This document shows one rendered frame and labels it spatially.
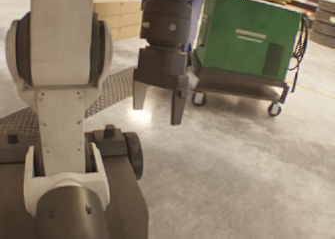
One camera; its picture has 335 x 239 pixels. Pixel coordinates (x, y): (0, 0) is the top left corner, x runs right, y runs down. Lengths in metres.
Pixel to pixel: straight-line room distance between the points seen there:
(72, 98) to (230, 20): 1.24
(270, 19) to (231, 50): 0.32
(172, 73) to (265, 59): 1.35
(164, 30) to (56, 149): 0.38
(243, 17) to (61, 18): 1.35
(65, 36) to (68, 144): 0.28
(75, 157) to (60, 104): 0.15
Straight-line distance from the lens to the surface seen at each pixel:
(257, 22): 1.71
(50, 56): 0.47
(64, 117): 0.61
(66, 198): 0.57
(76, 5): 0.45
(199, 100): 1.76
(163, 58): 0.45
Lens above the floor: 0.78
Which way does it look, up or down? 28 degrees down
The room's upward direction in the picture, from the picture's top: 9 degrees clockwise
